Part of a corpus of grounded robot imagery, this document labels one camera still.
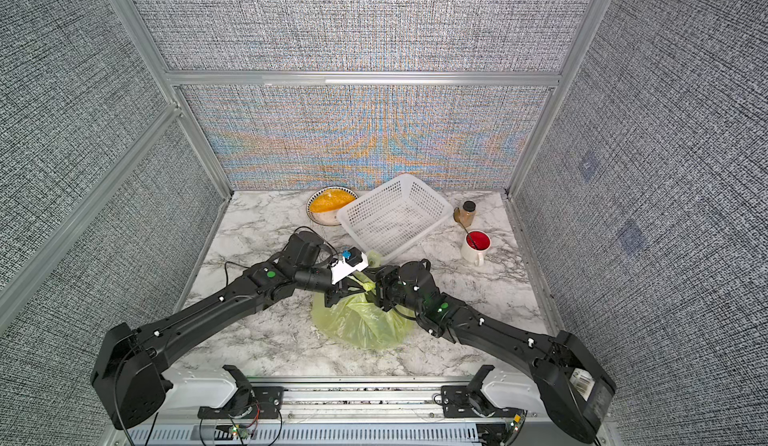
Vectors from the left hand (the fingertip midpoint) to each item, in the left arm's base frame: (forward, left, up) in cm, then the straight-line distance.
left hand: (369, 286), depth 73 cm
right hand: (+4, +3, +1) cm, 5 cm away
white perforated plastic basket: (+38, -9, -20) cm, 44 cm away
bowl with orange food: (+38, +16, -13) cm, 44 cm away
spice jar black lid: (+32, -34, -12) cm, 48 cm away
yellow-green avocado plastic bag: (-6, +3, -7) cm, 10 cm away
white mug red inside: (+19, -34, -14) cm, 41 cm away
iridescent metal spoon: (+26, -28, -7) cm, 39 cm away
